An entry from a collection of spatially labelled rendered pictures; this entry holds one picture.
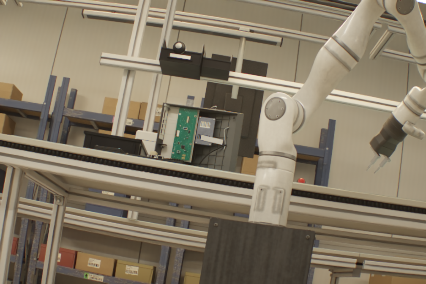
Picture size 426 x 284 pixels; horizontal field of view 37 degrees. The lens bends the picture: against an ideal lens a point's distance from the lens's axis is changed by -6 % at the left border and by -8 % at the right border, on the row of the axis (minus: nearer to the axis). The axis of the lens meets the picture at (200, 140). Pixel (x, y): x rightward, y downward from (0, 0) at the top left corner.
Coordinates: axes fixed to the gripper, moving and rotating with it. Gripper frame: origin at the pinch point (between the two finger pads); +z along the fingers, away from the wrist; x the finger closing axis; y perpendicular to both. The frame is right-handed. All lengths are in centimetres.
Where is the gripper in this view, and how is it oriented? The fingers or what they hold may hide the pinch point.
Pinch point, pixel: (370, 171)
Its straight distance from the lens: 196.3
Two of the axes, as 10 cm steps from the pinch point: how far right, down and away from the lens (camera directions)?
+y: -2.8, -6.3, 7.2
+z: -5.1, 7.4, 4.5
